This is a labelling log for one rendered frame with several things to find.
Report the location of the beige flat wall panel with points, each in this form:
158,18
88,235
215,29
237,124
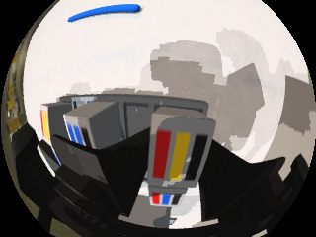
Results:
296,132

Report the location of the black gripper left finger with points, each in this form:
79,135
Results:
119,169

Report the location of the blue thin bar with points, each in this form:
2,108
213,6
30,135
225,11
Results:
112,9

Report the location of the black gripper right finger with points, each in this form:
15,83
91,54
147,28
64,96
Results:
227,177

